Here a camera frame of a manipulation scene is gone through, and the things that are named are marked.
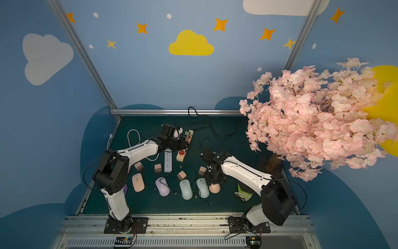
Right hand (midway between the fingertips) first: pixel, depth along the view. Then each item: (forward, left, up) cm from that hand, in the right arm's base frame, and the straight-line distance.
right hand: (213, 180), depth 83 cm
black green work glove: (-3, -17, -6) cm, 19 cm away
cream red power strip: (+18, +21, -5) cm, 28 cm away
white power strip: (+13, +29, -4) cm, 32 cm away
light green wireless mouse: (-6, +14, -6) cm, 16 cm away
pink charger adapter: (+8, +34, -5) cm, 35 cm away
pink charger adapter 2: (+4, +19, -5) cm, 20 cm away
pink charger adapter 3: (+7, +7, -5) cm, 11 cm away
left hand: (+21, +14, +5) cm, 26 cm away
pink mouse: (-5, 0, +2) cm, 5 cm away
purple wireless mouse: (-4, +28, -4) cm, 28 cm away
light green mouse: (-3, +5, -4) cm, 8 cm away
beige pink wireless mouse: (-4, +41, -1) cm, 41 cm away
